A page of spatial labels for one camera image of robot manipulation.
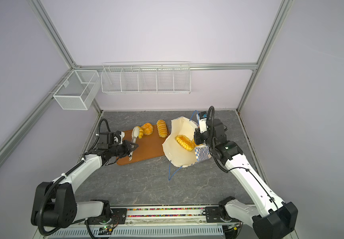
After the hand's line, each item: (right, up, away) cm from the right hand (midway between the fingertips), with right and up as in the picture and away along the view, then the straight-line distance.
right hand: (197, 129), depth 75 cm
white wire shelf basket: (-15, +36, +29) cm, 49 cm away
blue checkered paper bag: (-10, -16, +14) cm, 23 cm away
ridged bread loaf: (-5, -9, +21) cm, 23 cm away
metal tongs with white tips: (-36, -3, +15) cm, 39 cm away
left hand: (-33, -11, +10) cm, 36 cm away
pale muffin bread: (-31, 0, +29) cm, 42 cm away
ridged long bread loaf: (-21, 0, +30) cm, 37 cm away
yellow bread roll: (-34, -3, +19) cm, 39 cm away
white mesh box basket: (-75, +25, +22) cm, 82 cm away
